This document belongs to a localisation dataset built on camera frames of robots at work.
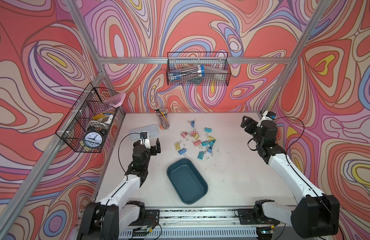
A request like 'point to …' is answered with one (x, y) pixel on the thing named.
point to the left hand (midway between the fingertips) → (151, 139)
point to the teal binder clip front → (200, 155)
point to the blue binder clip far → (192, 123)
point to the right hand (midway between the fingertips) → (247, 123)
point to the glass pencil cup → (163, 117)
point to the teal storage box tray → (188, 183)
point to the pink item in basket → (116, 101)
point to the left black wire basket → (91, 125)
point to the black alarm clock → (94, 139)
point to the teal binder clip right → (208, 130)
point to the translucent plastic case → (153, 130)
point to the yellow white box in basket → (106, 117)
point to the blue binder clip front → (182, 151)
